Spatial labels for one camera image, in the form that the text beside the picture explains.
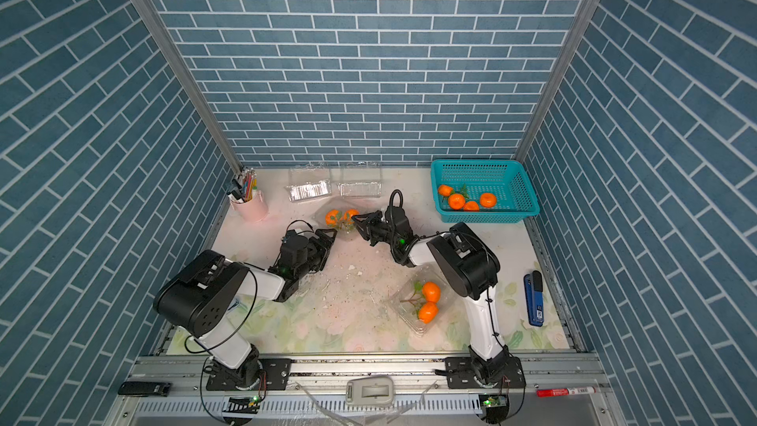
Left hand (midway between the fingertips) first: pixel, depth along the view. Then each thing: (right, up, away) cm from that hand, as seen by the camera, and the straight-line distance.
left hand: (343, 240), depth 93 cm
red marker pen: (+58, -33, -22) cm, 70 cm away
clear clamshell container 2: (+1, +4, -2) cm, 4 cm away
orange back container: (+44, +10, +12) cm, 47 cm away
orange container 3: (-5, +7, +4) cm, 10 cm away
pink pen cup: (-33, +9, +9) cm, 36 cm away
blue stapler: (+57, -16, -9) cm, 60 cm away
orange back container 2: (+51, +13, +15) cm, 55 cm away
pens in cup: (-34, +18, +4) cm, 39 cm away
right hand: (+3, +7, -2) cm, 7 cm away
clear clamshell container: (-13, +19, +8) cm, 24 cm away
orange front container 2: (+25, -17, -14) cm, 34 cm away
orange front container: (+27, -13, -9) cm, 31 cm away
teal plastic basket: (+51, +16, +22) cm, 58 cm away
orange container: (+35, +16, +15) cm, 42 cm away
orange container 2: (+2, +9, +6) cm, 11 cm away
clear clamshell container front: (+24, -15, -8) cm, 30 cm away
